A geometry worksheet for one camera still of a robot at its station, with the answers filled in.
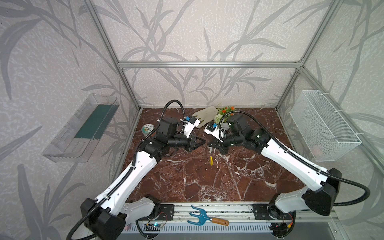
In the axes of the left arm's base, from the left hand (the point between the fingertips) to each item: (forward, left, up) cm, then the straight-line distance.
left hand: (205, 138), depth 67 cm
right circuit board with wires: (-32, -37, -29) cm, 56 cm away
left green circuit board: (-31, +25, -32) cm, 51 cm away
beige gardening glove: (+39, -2, -30) cm, 49 cm away
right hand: (+2, -2, -4) cm, 5 cm away
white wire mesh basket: (+1, -52, +4) cm, 52 cm away
